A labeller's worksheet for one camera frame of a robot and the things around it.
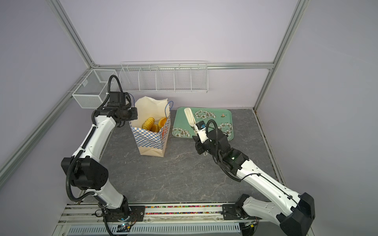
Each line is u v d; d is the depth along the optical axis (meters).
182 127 1.08
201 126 0.60
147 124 0.98
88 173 0.45
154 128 1.02
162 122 1.01
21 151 0.54
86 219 0.74
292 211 0.39
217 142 0.50
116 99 0.63
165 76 0.99
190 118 0.66
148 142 0.83
